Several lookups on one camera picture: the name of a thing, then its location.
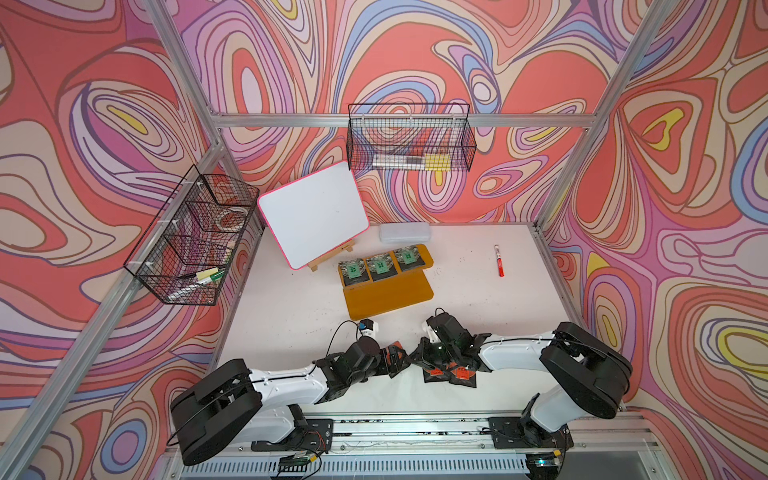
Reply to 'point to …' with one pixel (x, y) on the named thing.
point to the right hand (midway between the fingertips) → (410, 367)
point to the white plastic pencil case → (405, 232)
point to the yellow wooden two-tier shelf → (376, 293)
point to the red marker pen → (500, 262)
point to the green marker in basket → (209, 275)
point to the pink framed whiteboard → (315, 213)
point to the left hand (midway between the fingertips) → (400, 358)
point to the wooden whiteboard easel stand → (348, 246)
